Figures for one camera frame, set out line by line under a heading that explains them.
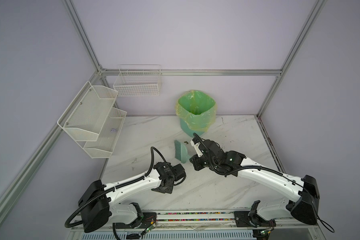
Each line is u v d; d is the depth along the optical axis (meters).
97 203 0.40
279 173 0.45
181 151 0.80
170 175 0.56
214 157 0.55
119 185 0.44
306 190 0.39
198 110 1.09
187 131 1.08
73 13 0.69
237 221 0.73
